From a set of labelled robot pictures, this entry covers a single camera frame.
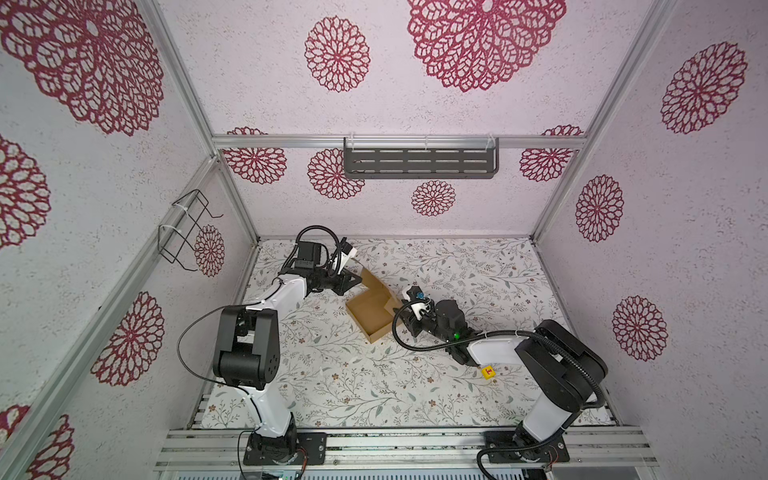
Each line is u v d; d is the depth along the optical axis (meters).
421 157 0.93
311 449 0.73
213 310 0.48
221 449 0.75
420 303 0.76
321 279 0.79
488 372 0.85
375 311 1.00
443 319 0.71
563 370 0.47
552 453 0.72
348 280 0.83
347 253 0.83
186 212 0.78
